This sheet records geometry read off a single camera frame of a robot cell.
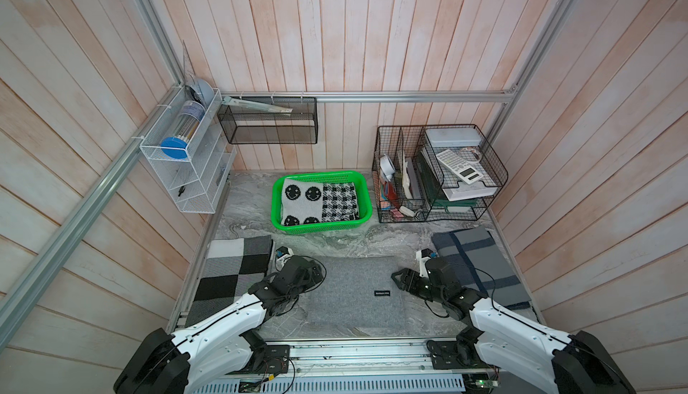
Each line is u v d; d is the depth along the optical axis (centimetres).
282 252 77
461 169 90
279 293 62
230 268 90
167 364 41
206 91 84
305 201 104
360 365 73
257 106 90
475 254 94
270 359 73
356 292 82
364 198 101
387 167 110
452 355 73
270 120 104
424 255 81
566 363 41
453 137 102
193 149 74
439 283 67
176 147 69
